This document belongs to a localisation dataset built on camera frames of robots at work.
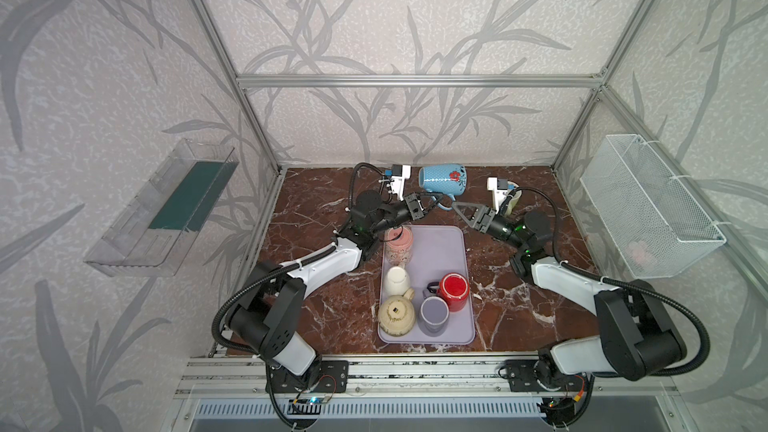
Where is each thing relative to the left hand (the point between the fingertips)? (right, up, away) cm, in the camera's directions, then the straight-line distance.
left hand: (446, 193), depth 71 cm
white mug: (-12, -24, +9) cm, 28 cm away
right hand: (+2, -2, +3) cm, 4 cm away
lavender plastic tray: (+2, -19, +26) cm, 32 cm away
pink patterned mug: (-11, -15, +14) cm, 23 cm away
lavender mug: (-3, -31, +4) cm, 31 cm away
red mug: (+4, -26, +10) cm, 28 cm away
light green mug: (+27, -3, +31) cm, 42 cm away
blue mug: (-1, +3, 0) cm, 3 cm away
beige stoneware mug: (-12, -31, +4) cm, 33 cm away
